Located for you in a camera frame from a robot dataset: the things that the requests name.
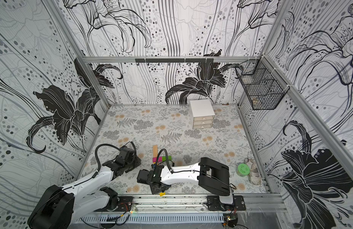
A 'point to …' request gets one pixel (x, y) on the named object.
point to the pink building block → (154, 159)
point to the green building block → (163, 158)
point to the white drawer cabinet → (202, 113)
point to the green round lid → (243, 169)
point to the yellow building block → (162, 194)
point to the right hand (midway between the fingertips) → (159, 189)
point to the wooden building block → (155, 150)
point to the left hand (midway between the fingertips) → (141, 163)
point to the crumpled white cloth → (254, 177)
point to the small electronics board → (231, 219)
